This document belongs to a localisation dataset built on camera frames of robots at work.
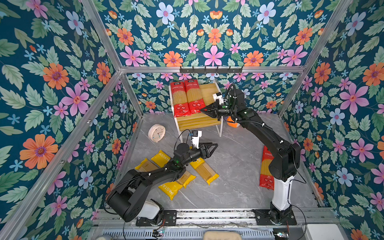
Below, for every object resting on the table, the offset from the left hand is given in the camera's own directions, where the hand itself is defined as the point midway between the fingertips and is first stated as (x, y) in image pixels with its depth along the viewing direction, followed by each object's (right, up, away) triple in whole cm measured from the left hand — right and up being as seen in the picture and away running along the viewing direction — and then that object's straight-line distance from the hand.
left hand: (217, 143), depth 74 cm
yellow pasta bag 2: (-17, -22, +11) cm, 30 cm away
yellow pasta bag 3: (-26, -26, +8) cm, 37 cm away
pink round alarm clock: (-38, +4, +25) cm, 46 cm away
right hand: (-8, +17, 0) cm, 19 cm away
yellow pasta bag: (-5, -19, +13) cm, 23 cm away
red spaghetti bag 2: (-11, +21, +3) cm, 23 cm away
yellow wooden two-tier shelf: (-5, +29, +10) cm, 31 cm away
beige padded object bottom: (+2, -41, -7) cm, 42 cm away
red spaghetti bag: (-19, +20, +2) cm, 27 cm away
